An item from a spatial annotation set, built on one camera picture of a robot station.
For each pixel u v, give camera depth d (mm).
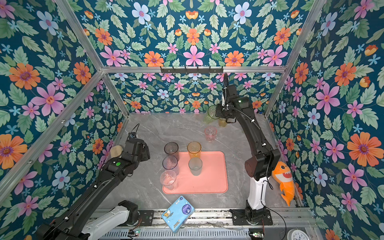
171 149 835
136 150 586
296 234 663
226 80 1041
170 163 833
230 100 611
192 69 930
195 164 883
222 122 784
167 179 907
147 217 737
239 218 730
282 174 787
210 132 1043
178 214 704
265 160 475
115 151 938
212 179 867
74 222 396
